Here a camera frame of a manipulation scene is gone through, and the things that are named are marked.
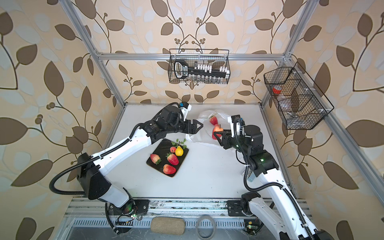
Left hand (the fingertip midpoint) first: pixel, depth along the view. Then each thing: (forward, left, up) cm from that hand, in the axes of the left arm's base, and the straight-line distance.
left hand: (199, 123), depth 73 cm
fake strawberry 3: (+22, -10, -24) cm, 34 cm away
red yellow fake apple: (-15, +16, -24) cm, 32 cm away
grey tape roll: (-40, -4, -28) cm, 49 cm away
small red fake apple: (-2, +16, -24) cm, 29 cm away
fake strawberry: (-9, +25, -24) cm, 36 cm away
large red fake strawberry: (-9, +15, -24) cm, 30 cm away
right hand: (-5, -10, 0) cm, 11 cm away
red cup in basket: (+26, -46, +1) cm, 53 cm away
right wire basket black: (+15, -55, +1) cm, 57 cm away
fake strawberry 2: (-5, -8, +2) cm, 10 cm away
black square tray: (-2, +23, -28) cm, 36 cm away
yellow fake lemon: (-4, +12, -23) cm, 26 cm away
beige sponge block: (-40, +12, -24) cm, 49 cm away
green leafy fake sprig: (+3, +13, -26) cm, 29 cm away
